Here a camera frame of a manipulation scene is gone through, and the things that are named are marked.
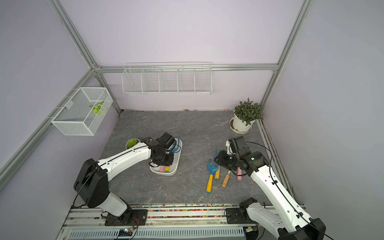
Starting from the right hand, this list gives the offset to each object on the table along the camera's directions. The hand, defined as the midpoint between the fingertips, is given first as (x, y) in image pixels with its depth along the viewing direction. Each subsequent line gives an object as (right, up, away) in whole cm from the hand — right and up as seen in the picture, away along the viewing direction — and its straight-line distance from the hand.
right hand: (216, 159), depth 75 cm
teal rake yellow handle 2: (-1, -9, +14) cm, 17 cm away
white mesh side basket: (-74, +23, +7) cm, 78 cm away
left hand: (-25, -5, +9) cm, 27 cm away
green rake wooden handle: (+6, -15, +9) cm, 18 cm away
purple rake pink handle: (-31, -9, +14) cm, 35 cm away
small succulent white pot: (-49, +7, +14) cm, 52 cm away
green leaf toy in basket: (-65, +27, +6) cm, 71 cm away
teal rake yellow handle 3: (+2, -10, +12) cm, 16 cm away
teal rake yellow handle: (-21, +5, -1) cm, 22 cm away
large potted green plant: (+20, +25, +18) cm, 36 cm away
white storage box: (-35, -9, +12) cm, 38 cm away
